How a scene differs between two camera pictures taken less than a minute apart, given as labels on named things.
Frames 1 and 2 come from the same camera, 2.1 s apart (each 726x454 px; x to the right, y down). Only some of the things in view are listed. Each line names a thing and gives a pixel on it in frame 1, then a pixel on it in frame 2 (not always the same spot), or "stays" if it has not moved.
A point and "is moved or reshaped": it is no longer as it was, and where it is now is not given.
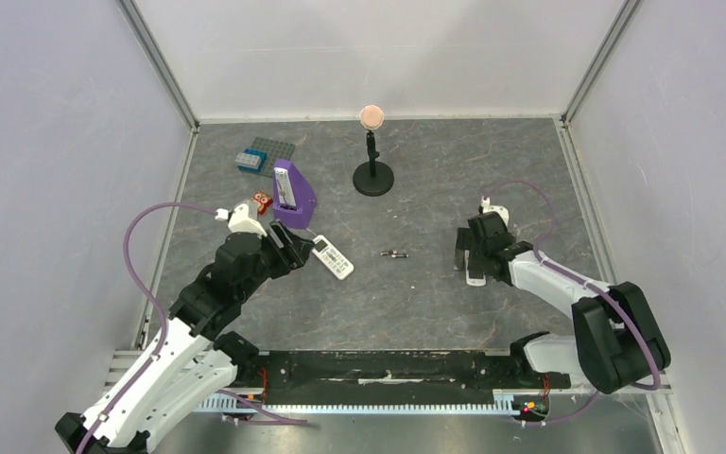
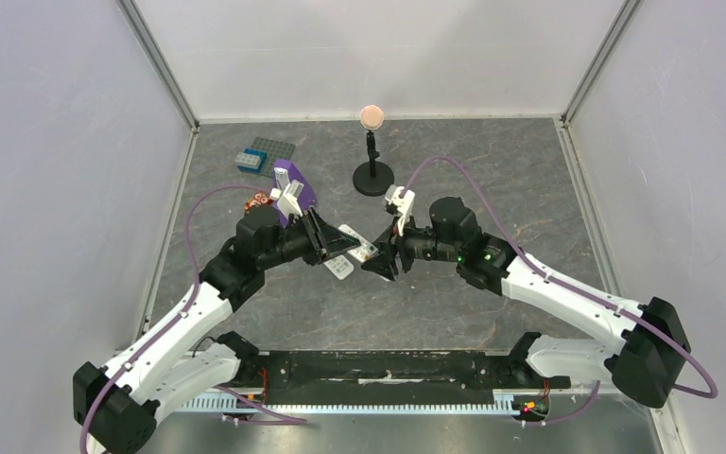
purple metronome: (294, 197) stays
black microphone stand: (373, 178) stays
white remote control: (329, 253) stays
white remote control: (476, 282) is moved or reshaped
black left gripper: (292, 255) -> (327, 242)
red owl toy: (264, 200) stays
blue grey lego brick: (250, 160) stays
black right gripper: (472, 249) -> (397, 249)
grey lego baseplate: (275, 150) stays
